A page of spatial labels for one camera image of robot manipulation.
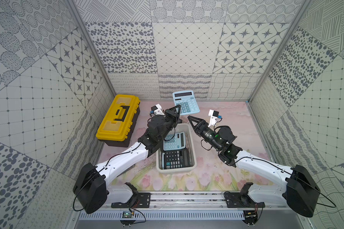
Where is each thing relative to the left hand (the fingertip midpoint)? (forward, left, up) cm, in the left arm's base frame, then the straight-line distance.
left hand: (181, 102), depth 68 cm
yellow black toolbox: (-1, +38, -20) cm, 43 cm away
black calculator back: (-16, +3, -31) cm, 35 cm away
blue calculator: (-4, +4, -32) cm, 32 cm away
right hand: (-6, -3, -7) cm, 9 cm away
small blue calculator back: (+4, -3, -3) cm, 6 cm away
